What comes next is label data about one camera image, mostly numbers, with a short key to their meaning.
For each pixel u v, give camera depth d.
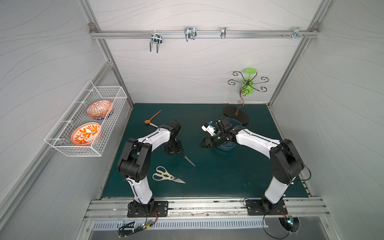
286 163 0.47
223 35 0.78
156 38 0.78
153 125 1.08
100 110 0.73
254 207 0.73
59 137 0.56
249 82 0.91
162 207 0.73
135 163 0.48
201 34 0.79
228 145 0.93
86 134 0.63
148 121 1.09
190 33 0.76
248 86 0.91
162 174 0.84
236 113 1.13
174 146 0.80
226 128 0.71
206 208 0.75
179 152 0.84
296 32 0.76
